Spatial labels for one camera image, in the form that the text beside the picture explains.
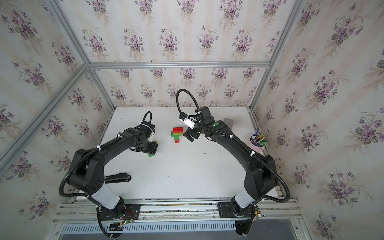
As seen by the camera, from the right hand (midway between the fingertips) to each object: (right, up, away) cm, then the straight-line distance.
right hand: (191, 125), depth 82 cm
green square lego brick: (-26, -19, +10) cm, 34 cm away
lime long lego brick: (-8, -5, +9) cm, 14 cm away
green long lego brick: (-10, -8, +13) cm, 18 cm away
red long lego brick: (-8, -3, +8) cm, 12 cm away
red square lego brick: (-10, -11, +16) cm, 22 cm away
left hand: (-25, -15, +7) cm, 30 cm away
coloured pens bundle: (+41, -9, +8) cm, 43 cm away
